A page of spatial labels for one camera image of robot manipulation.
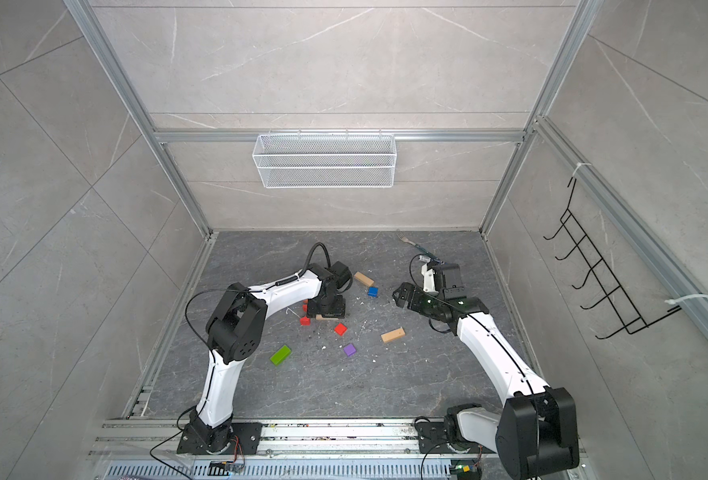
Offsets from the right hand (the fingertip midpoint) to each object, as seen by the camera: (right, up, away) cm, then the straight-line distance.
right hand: (406, 295), depth 85 cm
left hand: (-22, -6, +12) cm, 26 cm away
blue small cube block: (-9, -1, +19) cm, 21 cm away
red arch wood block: (-31, -10, +9) cm, 33 cm away
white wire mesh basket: (-25, +44, +16) cm, 54 cm away
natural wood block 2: (-3, -13, +6) cm, 15 cm away
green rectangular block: (-37, -18, +2) cm, 41 cm away
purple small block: (-16, -17, +3) cm, 24 cm away
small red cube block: (-20, -12, +8) cm, 24 cm away
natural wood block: (-12, +3, +19) cm, 23 cm away
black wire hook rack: (+41, -2, -27) cm, 49 cm away
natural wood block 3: (-25, -7, +4) cm, 27 cm away
